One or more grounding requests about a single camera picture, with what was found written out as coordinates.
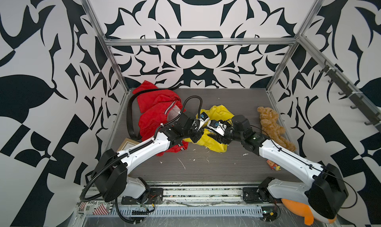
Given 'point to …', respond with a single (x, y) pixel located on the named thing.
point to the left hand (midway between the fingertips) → (201, 126)
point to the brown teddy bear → (271, 128)
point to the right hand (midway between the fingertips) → (210, 125)
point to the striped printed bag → (95, 207)
